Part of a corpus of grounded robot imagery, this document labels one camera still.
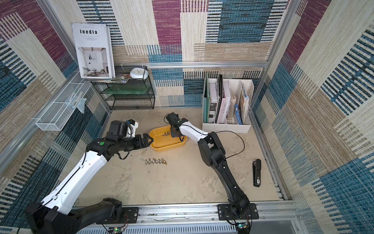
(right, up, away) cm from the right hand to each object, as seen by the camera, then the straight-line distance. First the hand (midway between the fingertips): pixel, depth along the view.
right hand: (177, 131), depth 104 cm
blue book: (+40, +12, -10) cm, 42 cm away
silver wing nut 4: (-11, -18, -13) cm, 25 cm away
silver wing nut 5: (-9, -18, -13) cm, 24 cm away
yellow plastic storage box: (-10, -7, -5) cm, 13 cm away
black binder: (+27, +21, -17) cm, 38 cm away
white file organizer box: (+33, +17, -10) cm, 38 cm away
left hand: (-14, -3, -27) cm, 31 cm away
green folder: (+19, +18, -19) cm, 32 cm away
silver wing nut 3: (-14, -17, -13) cm, 26 cm away
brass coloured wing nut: (-7, -18, -13) cm, 23 cm away
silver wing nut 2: (-16, -18, -13) cm, 27 cm away
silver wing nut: (-18, -18, -13) cm, 29 cm away
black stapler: (+47, -21, -20) cm, 55 cm away
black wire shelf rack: (-29, +28, -8) cm, 41 cm away
